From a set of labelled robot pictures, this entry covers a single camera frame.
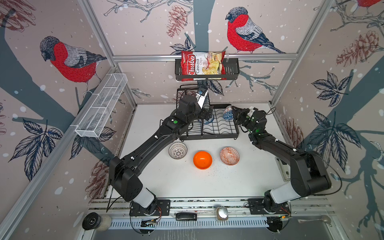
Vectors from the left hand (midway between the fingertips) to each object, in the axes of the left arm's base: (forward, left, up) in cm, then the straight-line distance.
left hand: (205, 102), depth 73 cm
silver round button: (-44, -7, -27) cm, 52 cm away
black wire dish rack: (+13, -12, -33) cm, 38 cm away
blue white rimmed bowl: (+14, -6, -33) cm, 36 cm away
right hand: (+4, -13, -9) cm, 17 cm away
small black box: (-44, +10, -32) cm, 56 cm away
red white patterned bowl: (-13, -16, -34) cm, 40 cm away
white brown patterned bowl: (-9, +16, -34) cm, 39 cm away
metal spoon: (-45, -58, -35) cm, 81 cm away
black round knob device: (-46, +49, -24) cm, 71 cm away
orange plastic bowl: (-17, +1, -32) cm, 36 cm away
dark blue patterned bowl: (+8, -16, -19) cm, 26 cm away
